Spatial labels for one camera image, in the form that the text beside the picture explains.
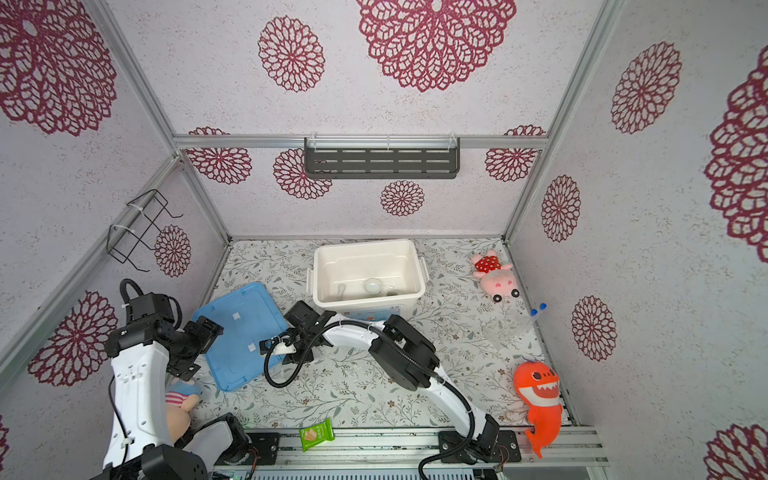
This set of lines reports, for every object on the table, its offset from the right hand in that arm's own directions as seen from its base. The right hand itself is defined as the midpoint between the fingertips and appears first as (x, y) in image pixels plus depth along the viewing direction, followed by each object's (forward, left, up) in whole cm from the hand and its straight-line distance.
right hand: (282, 347), depth 89 cm
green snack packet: (-22, -14, -1) cm, 27 cm away
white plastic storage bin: (+27, -14, +3) cm, 31 cm away
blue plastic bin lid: (+11, +15, -1) cm, 19 cm away
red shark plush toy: (-10, -70, +4) cm, 71 cm away
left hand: (-7, +12, +13) cm, 19 cm away
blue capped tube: (+7, -71, +11) cm, 72 cm away
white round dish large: (+25, -25, -2) cm, 35 cm away
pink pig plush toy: (+24, -67, +4) cm, 71 cm away
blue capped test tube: (+10, -75, +10) cm, 76 cm away
